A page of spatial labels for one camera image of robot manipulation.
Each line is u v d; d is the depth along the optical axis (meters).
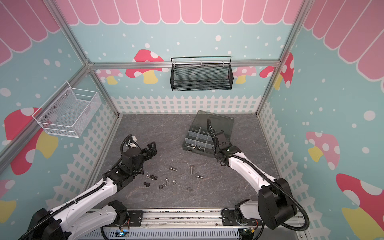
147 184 0.85
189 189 0.83
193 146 1.00
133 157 0.60
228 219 0.74
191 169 0.91
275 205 0.41
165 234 0.71
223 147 0.65
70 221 0.43
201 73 0.94
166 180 0.87
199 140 1.00
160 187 0.85
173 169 0.91
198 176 0.87
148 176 0.87
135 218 0.75
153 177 0.88
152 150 0.74
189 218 0.76
